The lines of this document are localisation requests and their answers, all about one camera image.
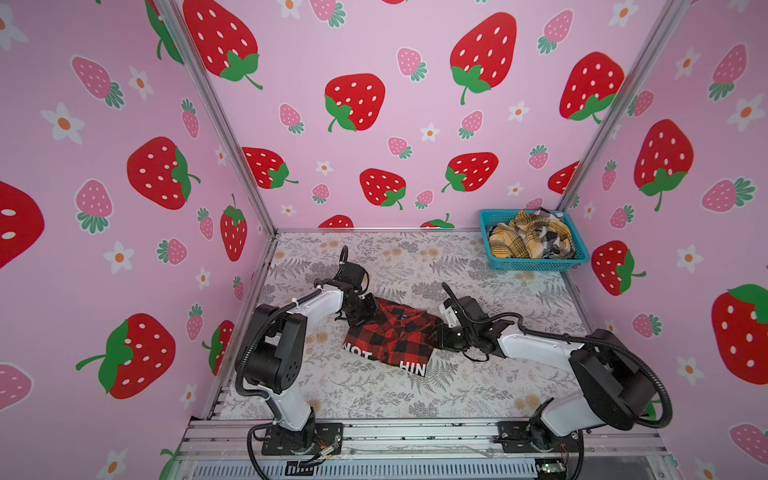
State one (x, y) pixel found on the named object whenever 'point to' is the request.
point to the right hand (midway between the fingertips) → (425, 341)
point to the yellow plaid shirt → (537, 235)
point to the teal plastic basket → (579, 257)
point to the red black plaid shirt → (397, 334)
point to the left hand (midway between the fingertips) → (381, 315)
